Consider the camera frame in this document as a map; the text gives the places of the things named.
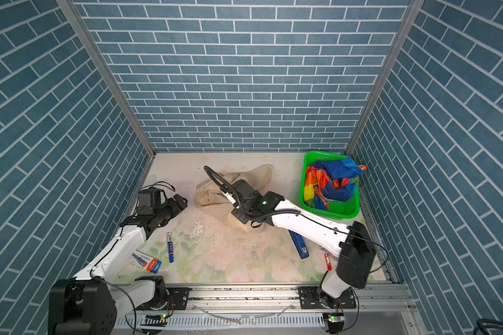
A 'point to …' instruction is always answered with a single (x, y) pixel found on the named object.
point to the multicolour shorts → (330, 180)
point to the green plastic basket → (348, 209)
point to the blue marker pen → (169, 237)
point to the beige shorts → (209, 192)
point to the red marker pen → (327, 262)
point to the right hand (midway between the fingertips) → (239, 201)
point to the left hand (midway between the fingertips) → (182, 203)
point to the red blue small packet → (145, 262)
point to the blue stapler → (299, 241)
